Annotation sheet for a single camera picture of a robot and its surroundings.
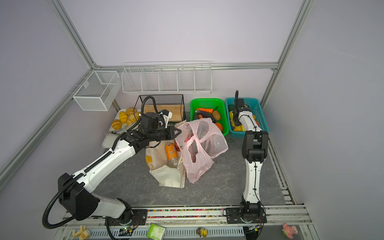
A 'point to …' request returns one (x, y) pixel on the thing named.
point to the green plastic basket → (217, 104)
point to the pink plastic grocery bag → (202, 142)
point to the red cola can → (176, 145)
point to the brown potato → (216, 114)
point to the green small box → (156, 232)
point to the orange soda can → (172, 154)
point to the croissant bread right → (133, 115)
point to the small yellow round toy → (204, 232)
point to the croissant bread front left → (116, 124)
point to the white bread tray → (112, 134)
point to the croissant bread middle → (123, 117)
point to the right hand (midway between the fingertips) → (245, 121)
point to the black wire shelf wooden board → (174, 103)
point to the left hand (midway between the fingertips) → (181, 133)
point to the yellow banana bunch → (239, 128)
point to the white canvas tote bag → (165, 161)
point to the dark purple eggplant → (205, 114)
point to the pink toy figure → (289, 231)
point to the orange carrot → (205, 110)
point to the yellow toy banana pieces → (82, 234)
